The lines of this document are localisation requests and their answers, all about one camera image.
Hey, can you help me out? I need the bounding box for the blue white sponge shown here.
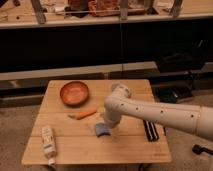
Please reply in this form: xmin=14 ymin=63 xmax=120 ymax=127
xmin=95 ymin=123 xmax=110 ymax=137

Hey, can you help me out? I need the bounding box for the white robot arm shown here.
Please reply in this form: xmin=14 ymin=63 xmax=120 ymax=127
xmin=104 ymin=84 xmax=213 ymax=142

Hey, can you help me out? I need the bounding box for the orange carrot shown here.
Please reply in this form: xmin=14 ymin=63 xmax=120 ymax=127
xmin=69 ymin=108 xmax=97 ymax=120

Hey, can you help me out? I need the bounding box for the wooden folding table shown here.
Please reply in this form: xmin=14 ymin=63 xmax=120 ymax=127
xmin=22 ymin=80 xmax=171 ymax=165

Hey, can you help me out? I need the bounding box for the black white striped bar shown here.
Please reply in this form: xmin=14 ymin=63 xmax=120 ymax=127
xmin=143 ymin=121 xmax=159 ymax=142

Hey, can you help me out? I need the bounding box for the white squeeze tube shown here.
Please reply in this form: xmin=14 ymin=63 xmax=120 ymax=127
xmin=41 ymin=126 xmax=57 ymax=165

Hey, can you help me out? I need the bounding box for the black chair base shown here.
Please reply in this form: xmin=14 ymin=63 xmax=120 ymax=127
xmin=192 ymin=144 xmax=213 ymax=156

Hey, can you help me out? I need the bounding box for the long wooden shelf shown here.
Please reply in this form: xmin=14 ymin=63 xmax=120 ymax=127
xmin=0 ymin=0 xmax=213 ymax=29

